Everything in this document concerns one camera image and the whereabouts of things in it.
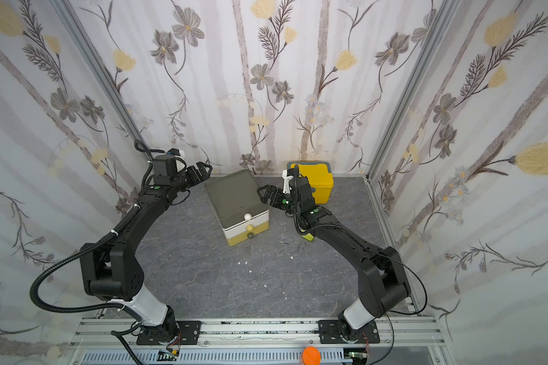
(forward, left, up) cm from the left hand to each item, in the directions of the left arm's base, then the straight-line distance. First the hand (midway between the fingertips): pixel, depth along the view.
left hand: (205, 167), depth 86 cm
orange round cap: (-59, -36, -16) cm, 71 cm away
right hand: (-12, -24, 0) cm, 27 cm away
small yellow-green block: (-17, -41, -25) cm, 51 cm away
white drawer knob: (-17, -16, -10) cm, 25 cm away
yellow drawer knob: (-17, -16, -17) cm, 29 cm away
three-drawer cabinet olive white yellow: (-13, -14, -7) cm, 20 cm away
